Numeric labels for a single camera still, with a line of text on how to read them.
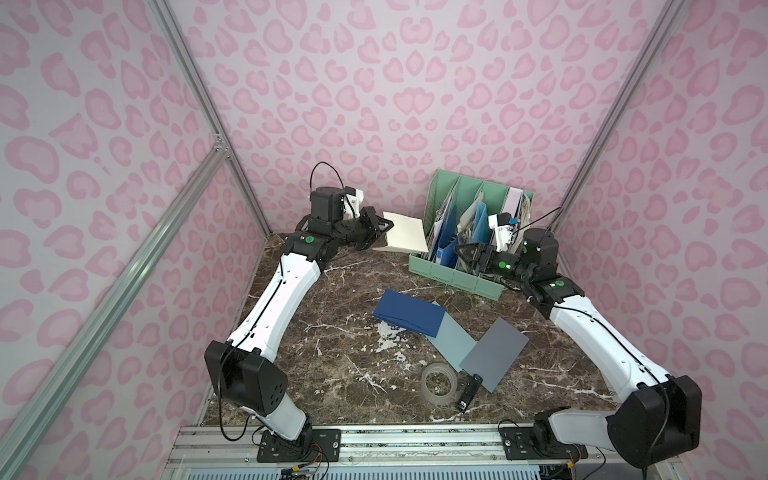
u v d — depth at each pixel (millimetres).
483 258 665
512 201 930
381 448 745
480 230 861
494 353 885
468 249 695
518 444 725
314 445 721
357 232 646
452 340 908
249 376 415
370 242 680
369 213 652
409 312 985
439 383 833
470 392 788
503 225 677
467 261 685
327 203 555
